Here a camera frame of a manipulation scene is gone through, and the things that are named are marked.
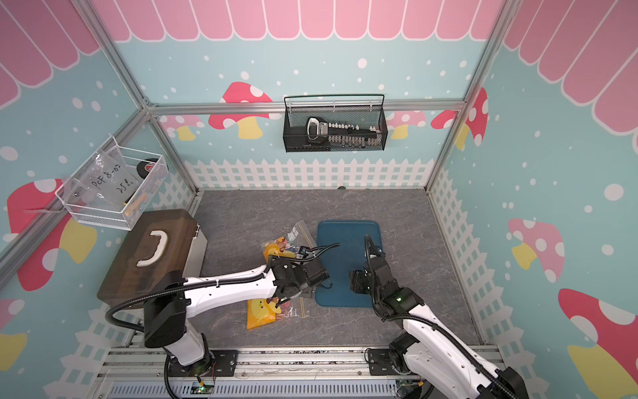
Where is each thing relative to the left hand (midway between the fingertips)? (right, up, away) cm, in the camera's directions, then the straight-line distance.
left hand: (300, 286), depth 82 cm
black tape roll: (-51, +39, -1) cm, 65 cm away
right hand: (+19, +4, +1) cm, 19 cm away
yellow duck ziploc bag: (-13, -9, +1) cm, 16 cm away
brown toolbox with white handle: (-44, +16, -4) cm, 47 cm away
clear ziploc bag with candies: (-3, +13, +13) cm, 19 cm away
